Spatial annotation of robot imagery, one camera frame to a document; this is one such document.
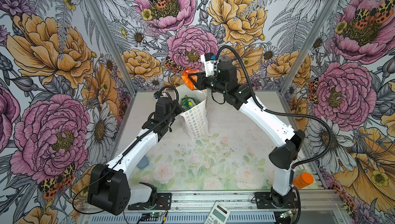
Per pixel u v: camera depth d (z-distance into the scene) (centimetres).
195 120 83
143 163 84
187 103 87
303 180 72
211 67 62
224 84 55
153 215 71
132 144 49
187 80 69
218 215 70
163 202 73
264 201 69
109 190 40
